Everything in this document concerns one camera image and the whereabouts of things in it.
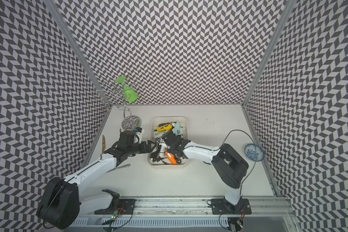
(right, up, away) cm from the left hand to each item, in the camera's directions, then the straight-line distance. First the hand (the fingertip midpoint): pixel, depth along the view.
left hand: (151, 146), depth 85 cm
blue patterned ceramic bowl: (+65, -5, +6) cm, 65 cm away
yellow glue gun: (+8, +10, +13) cm, 18 cm away
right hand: (+14, +2, +5) cm, 15 cm away
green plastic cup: (-16, +33, +10) cm, 38 cm away
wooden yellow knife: (-33, -1, +9) cm, 35 cm away
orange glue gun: (+12, -7, +1) cm, 14 cm away
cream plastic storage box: (+5, -6, -3) cm, 9 cm away
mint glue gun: (+16, +8, +11) cm, 21 cm away
